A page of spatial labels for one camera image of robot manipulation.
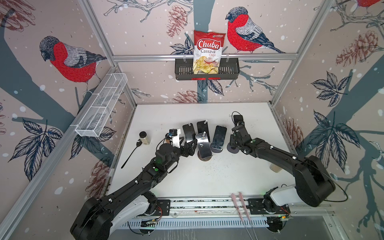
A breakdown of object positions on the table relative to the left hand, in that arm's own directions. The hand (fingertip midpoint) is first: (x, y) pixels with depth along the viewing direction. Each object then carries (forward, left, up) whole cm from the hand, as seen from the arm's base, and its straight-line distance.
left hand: (190, 139), depth 75 cm
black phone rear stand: (+15, -7, -11) cm, 20 cm away
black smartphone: (+10, -17, -13) cm, 24 cm away
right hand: (+7, -26, -13) cm, 30 cm away
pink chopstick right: (-26, -26, -19) cm, 42 cm away
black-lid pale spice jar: (+10, +29, -14) cm, 34 cm away
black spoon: (+10, +36, -21) cm, 43 cm away
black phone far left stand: (+12, +1, -11) cm, 17 cm away
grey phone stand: (+3, -15, -18) cm, 23 cm away
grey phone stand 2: (+5, -26, -21) cm, 34 cm away
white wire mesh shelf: (+16, +48, +10) cm, 51 cm away
